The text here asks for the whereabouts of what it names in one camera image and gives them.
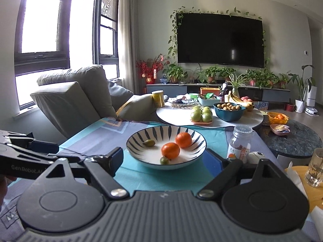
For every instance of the orange tangerine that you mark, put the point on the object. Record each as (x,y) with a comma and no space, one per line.
(170,150)
(183,140)

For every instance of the small dark green fruit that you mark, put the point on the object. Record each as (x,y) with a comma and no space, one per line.
(149,143)

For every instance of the round white coffee table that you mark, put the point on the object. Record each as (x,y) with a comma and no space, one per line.
(185,116)

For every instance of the blue patterned tablecloth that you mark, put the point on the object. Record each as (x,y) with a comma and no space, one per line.
(265,205)

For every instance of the large plant white pot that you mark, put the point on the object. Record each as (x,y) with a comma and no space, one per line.
(303,85)

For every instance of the dark marble side table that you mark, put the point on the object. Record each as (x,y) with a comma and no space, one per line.
(299,143)

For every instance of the blue striped white bowl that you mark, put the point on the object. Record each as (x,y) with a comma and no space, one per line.
(150,156)

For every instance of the white air purifier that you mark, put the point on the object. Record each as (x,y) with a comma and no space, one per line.
(311,96)

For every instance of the pink snack dish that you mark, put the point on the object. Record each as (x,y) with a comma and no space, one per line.
(280,129)

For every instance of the red flower decoration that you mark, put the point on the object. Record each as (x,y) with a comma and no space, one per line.
(150,68)

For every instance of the white round device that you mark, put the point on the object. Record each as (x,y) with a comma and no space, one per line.
(255,157)

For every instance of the beige cushion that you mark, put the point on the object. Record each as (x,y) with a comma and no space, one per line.
(139,108)

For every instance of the orange storage box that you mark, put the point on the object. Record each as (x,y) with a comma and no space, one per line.
(215,91)

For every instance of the orange basket of tangerines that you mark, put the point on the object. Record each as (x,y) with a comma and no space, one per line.
(277,118)

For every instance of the light blue snack tray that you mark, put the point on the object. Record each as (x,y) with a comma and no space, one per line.
(214,99)

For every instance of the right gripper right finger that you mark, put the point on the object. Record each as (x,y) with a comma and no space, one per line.
(224,171)

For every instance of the grey sofa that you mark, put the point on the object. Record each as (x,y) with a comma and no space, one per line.
(74,99)

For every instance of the blue bowl of nuts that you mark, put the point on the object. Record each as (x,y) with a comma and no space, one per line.
(229,112)

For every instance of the banana bunch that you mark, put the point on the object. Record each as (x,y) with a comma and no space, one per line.
(247,103)

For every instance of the black wall television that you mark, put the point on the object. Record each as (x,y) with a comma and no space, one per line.
(219,39)

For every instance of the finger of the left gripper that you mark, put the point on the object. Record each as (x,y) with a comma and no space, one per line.
(19,159)
(30,143)

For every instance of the grey tv cabinet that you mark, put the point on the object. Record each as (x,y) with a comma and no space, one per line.
(255,93)

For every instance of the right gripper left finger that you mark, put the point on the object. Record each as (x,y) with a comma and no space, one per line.
(99,171)

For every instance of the glass cup with spoon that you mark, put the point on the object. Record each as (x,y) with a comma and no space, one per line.
(313,175)

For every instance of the yellow tin can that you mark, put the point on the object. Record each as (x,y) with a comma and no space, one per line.
(158,98)

